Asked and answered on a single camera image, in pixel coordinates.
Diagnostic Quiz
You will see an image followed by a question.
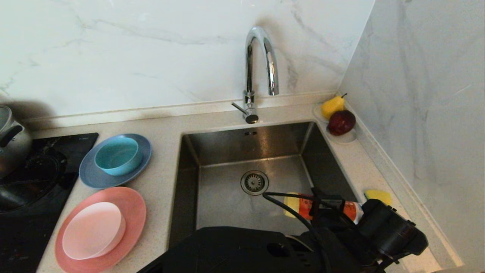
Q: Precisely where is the orange detergent bottle yellow cap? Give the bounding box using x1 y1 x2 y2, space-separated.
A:
284 191 365 225

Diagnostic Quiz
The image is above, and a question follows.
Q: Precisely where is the yellow green sponge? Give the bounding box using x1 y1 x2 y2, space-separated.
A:
365 189 393 205

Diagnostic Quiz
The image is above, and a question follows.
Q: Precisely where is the stainless steel sink basin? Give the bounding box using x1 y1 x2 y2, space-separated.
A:
167 121 374 251

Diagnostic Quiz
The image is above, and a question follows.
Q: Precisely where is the small white dish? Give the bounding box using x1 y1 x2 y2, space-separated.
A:
313 105 357 144

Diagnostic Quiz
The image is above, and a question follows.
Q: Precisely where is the round metal drain strainer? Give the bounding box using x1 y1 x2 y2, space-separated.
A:
241 170 269 196

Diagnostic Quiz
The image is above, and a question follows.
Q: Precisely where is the dark red apple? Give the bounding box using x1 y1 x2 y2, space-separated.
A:
328 110 357 136

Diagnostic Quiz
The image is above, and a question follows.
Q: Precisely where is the yellow pear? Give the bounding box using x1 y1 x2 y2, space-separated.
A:
321 94 347 120

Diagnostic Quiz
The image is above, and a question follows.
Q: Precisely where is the chrome gooseneck faucet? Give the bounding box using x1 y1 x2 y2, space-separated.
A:
232 26 280 124

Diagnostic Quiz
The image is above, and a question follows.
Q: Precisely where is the pink plate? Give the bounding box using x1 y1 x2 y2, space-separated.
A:
55 187 147 273

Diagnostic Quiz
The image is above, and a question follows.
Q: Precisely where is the teal bowl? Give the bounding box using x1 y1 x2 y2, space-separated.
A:
95 137 143 176

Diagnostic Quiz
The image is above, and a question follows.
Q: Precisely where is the pale pink bowl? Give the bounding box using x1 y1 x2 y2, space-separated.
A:
62 202 126 260

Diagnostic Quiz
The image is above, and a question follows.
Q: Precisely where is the grey-blue plate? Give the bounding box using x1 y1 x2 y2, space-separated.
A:
79 133 153 189

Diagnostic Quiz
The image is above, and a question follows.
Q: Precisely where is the black induction cooktop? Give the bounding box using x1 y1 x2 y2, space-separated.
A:
0 133 99 273

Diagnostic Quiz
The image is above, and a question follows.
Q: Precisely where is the steel kettle black handle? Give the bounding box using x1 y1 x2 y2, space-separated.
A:
0 105 32 179

